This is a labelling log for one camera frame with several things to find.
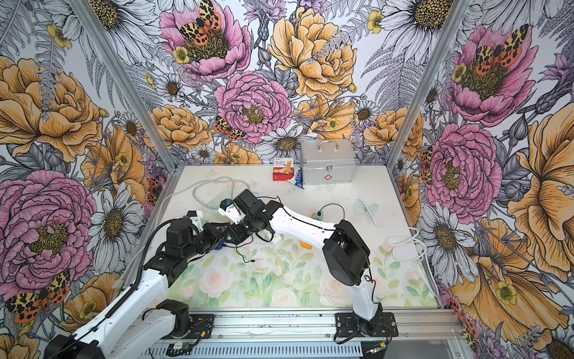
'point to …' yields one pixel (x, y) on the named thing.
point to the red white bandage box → (283, 169)
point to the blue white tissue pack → (297, 178)
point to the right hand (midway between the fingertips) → (232, 241)
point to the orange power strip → (306, 245)
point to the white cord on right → (394, 237)
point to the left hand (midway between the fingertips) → (230, 232)
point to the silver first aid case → (328, 161)
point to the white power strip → (228, 209)
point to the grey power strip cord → (199, 184)
